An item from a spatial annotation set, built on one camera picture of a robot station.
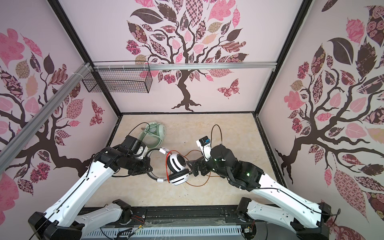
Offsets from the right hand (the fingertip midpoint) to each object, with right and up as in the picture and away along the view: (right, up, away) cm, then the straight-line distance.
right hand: (194, 156), depth 65 cm
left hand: (-22, -9, +6) cm, 24 cm away
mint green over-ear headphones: (-29, +8, +35) cm, 46 cm away
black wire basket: (-62, +52, +57) cm, 98 cm away
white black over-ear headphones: (-8, -3, -2) cm, 9 cm away
